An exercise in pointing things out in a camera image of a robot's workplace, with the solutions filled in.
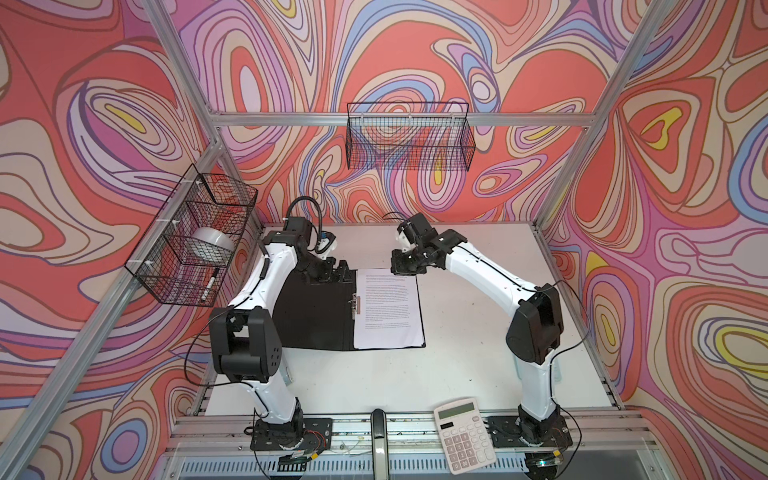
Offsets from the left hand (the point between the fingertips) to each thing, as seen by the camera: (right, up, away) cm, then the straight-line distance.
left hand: (341, 277), depth 86 cm
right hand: (+16, +1, +1) cm, 16 cm away
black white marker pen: (-31, -2, -14) cm, 34 cm away
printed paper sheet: (+15, -12, +10) cm, 21 cm away
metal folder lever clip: (+3, -10, +10) cm, 15 cm away
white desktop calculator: (+32, -38, -14) cm, 52 cm away
